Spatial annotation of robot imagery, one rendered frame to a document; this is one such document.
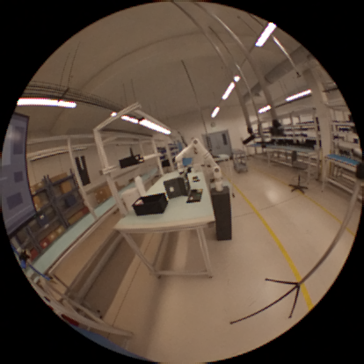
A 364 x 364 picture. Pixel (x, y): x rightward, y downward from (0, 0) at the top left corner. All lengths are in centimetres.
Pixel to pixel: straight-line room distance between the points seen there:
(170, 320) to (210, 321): 42
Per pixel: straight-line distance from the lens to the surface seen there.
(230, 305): 149
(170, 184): 117
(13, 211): 68
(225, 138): 807
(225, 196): 144
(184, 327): 152
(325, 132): 422
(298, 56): 357
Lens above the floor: 147
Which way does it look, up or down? 16 degrees down
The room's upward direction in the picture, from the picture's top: 15 degrees counter-clockwise
